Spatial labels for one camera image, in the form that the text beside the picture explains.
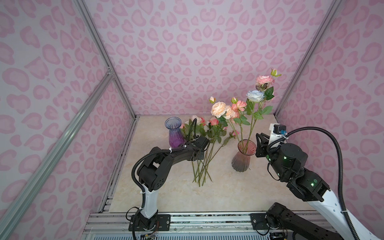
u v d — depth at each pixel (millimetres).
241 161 863
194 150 682
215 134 1036
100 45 805
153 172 506
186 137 1064
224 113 645
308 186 422
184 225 734
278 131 503
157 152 533
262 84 665
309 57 859
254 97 665
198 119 1097
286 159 437
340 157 440
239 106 687
